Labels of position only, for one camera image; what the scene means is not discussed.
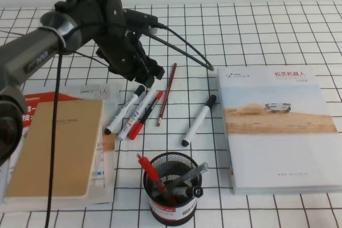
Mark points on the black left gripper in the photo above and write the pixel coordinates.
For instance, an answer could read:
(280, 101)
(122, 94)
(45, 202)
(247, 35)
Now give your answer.
(119, 45)

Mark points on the black capped marker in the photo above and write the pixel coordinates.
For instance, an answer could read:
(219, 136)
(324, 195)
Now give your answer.
(188, 192)

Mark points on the red and black pen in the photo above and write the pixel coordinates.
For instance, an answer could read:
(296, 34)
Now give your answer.
(137, 127)

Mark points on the red pen in holder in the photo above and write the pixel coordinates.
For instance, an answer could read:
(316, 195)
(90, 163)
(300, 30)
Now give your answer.
(152, 173)

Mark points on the black mesh pen holder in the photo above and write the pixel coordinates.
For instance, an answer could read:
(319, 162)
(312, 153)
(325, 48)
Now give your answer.
(176, 209)

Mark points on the clear pen in holder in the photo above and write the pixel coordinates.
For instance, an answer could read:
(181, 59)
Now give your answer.
(190, 175)

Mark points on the white paint marker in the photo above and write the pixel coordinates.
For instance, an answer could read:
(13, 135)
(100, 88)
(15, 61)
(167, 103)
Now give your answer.
(136, 115)

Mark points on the dark red pencil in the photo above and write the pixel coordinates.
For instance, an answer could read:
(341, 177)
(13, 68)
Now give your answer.
(166, 94)

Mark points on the white bottom booklet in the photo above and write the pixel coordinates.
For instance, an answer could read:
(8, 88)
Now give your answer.
(101, 193)

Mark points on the white marker black tip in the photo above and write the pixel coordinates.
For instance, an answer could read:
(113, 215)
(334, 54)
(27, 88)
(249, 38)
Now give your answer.
(118, 118)

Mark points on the white marker black cap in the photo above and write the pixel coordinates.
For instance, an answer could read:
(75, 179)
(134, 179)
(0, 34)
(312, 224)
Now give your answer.
(199, 119)

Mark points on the tan classic note notebook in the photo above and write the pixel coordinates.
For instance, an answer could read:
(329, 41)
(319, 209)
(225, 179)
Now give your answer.
(78, 127)

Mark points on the red and white book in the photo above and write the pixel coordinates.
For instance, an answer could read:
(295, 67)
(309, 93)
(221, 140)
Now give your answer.
(32, 101)

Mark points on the large white AgileX book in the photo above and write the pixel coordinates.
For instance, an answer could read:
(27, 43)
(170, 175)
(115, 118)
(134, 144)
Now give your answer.
(280, 135)

